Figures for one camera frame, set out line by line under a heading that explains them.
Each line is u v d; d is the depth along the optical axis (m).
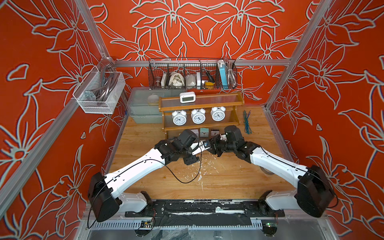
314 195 0.40
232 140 0.64
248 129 1.04
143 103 0.97
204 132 0.97
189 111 0.85
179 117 0.85
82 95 0.68
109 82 0.68
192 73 0.97
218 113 0.88
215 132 0.95
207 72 0.95
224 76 0.86
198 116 0.86
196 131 0.95
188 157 0.64
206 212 0.73
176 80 0.90
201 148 0.62
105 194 0.38
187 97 0.80
